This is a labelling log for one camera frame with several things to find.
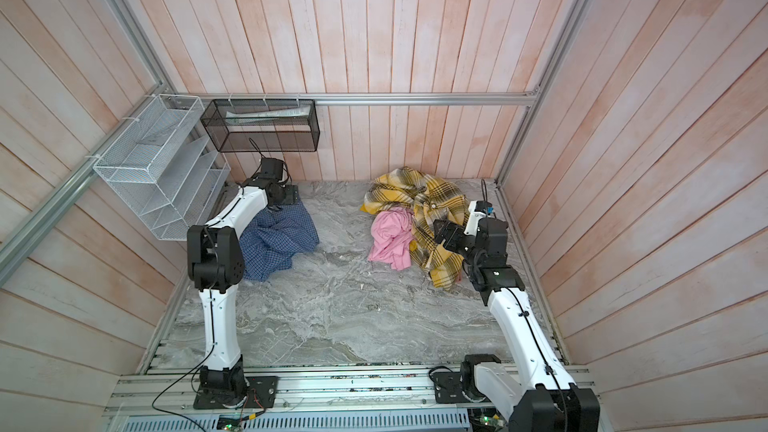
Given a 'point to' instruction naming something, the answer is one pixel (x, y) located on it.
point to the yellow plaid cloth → (429, 199)
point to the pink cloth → (391, 234)
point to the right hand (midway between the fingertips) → (446, 224)
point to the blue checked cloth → (269, 242)
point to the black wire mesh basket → (263, 125)
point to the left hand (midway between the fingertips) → (285, 198)
